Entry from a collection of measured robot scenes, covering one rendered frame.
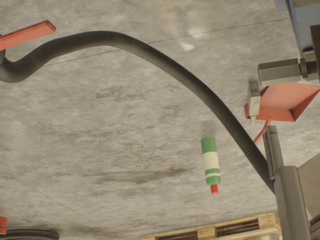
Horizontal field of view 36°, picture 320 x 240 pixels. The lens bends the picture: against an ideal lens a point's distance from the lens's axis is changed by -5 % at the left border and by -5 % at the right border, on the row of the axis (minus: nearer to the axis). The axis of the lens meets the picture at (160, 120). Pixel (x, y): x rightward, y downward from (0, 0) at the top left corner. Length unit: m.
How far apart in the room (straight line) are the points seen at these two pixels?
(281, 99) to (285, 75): 1.54
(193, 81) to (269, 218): 3.27
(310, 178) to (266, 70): 0.16
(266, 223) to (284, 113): 2.24
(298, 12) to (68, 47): 0.45
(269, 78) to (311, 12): 0.55
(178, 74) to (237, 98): 0.90
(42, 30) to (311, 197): 0.32
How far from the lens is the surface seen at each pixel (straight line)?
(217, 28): 1.49
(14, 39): 0.55
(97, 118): 1.98
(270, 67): 0.49
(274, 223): 4.27
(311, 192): 0.36
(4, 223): 3.43
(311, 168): 0.36
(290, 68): 0.49
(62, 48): 0.84
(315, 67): 0.49
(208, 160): 2.27
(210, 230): 4.36
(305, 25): 1.07
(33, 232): 3.97
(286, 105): 2.10
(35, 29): 0.54
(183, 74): 1.07
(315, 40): 0.49
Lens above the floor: 0.78
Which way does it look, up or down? 22 degrees down
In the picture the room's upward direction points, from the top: 174 degrees clockwise
